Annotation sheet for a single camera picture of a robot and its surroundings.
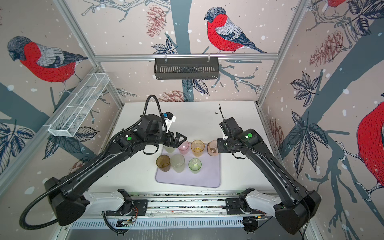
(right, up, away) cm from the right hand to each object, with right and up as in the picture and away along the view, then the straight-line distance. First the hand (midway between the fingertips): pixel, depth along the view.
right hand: (218, 148), depth 74 cm
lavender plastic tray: (-16, -15, +11) cm, 24 cm away
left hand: (-19, +6, -4) cm, 21 cm away
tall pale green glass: (-22, -12, +14) cm, 29 cm away
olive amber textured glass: (-31, -11, +12) cm, 35 cm away
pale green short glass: (-28, -4, +15) cm, 32 cm away
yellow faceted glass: (-10, -3, +17) cm, 20 cm away
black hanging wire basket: (-19, +51, +33) cm, 63 cm away
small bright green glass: (-12, -13, +12) cm, 21 cm away
